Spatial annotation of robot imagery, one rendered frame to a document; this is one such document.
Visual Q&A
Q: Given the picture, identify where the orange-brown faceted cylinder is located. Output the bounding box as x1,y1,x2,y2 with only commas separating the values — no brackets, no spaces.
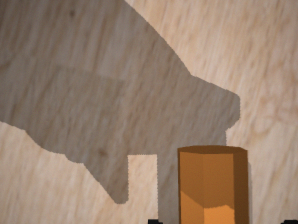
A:
177,145,249,224

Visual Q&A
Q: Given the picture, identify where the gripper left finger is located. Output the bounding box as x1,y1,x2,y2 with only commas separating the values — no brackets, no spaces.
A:
148,219,163,224

